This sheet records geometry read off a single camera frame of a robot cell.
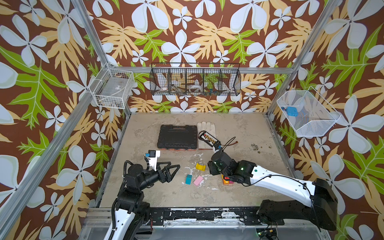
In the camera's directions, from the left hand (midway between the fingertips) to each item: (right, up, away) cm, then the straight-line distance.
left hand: (174, 164), depth 70 cm
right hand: (+18, -2, +9) cm, 20 cm away
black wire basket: (+11, +50, +28) cm, 58 cm away
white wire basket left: (-38, +41, +16) cm, 58 cm away
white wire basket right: (+74, +26, +12) cm, 79 cm away
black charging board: (+22, +9, +31) cm, 39 cm away
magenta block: (+24, -4, -14) cm, 28 cm away
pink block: (+12, -14, +16) cm, 24 cm away
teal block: (+7, -13, +16) cm, 22 cm away
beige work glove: (+22, +18, +41) cm, 49 cm away
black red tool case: (-1, +11, +30) cm, 32 cm away
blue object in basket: (+68, +27, +16) cm, 75 cm away
